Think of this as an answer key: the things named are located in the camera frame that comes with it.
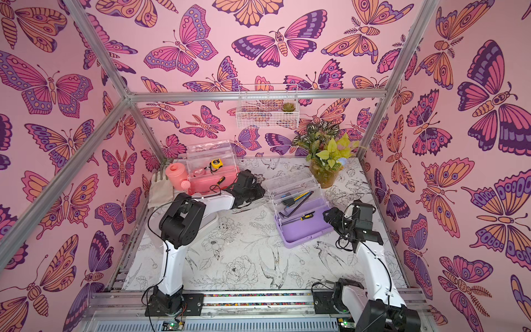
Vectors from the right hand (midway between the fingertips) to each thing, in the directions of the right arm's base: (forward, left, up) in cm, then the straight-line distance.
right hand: (332, 216), depth 84 cm
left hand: (+18, +26, -7) cm, 32 cm away
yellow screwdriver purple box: (+5, +9, -9) cm, 13 cm away
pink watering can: (+21, +71, 0) cm, 74 cm away
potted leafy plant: (+27, 0, +13) cm, 30 cm away
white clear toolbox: (-7, +43, +20) cm, 48 cm away
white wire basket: (+50, +26, +15) cm, 58 cm away
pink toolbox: (+44, +68, -9) cm, 81 cm away
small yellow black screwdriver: (+26, +52, -9) cm, 59 cm away
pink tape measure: (+25, +61, -2) cm, 66 cm away
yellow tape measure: (+30, +53, -1) cm, 61 cm away
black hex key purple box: (+11, +9, -3) cm, 15 cm away
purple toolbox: (+11, +19, -1) cm, 22 cm away
